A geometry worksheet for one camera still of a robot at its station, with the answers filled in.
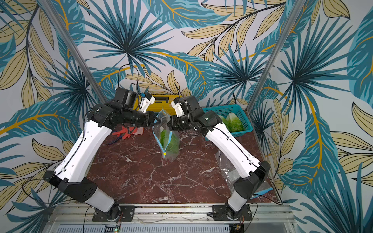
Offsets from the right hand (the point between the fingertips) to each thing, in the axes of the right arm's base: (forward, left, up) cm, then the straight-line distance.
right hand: (167, 124), depth 69 cm
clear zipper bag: (-15, -34, -31) cm, 49 cm away
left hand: (-2, +3, +3) cm, 5 cm away
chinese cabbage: (-8, -1, -3) cm, 8 cm away
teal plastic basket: (+41, -42, -33) cm, 67 cm away
